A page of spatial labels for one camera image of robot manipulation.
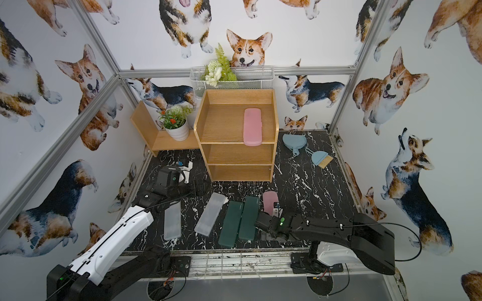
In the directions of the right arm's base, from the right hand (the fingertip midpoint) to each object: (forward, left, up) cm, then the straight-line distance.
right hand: (274, 230), depth 83 cm
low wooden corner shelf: (+49, +64, +7) cm, 81 cm away
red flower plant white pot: (+48, +50, +23) cm, 74 cm away
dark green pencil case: (+2, +19, +1) cm, 19 cm away
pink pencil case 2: (+32, +9, +32) cm, 46 cm away
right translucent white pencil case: (+7, +29, +2) cm, 30 cm away
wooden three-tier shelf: (+31, +23, +32) cm, 50 cm away
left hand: (+16, +32, +17) cm, 39 cm away
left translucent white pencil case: (+4, +46, 0) cm, 46 cm away
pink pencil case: (+15, +2, 0) cm, 15 cm away
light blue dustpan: (+53, -16, -2) cm, 55 cm away
